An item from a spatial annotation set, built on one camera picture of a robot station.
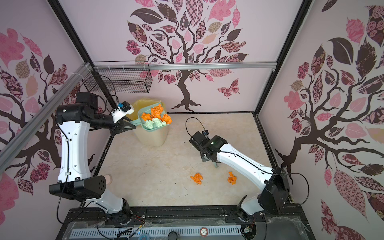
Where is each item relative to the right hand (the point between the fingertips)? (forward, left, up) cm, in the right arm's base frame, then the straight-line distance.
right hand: (211, 151), depth 79 cm
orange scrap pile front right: (-9, +7, -16) cm, 19 cm away
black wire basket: (+46, +52, +18) cm, 72 cm away
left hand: (+4, +38, +18) cm, 42 cm away
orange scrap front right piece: (-10, -13, -15) cm, 22 cm away
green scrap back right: (+5, +30, +18) cm, 35 cm away
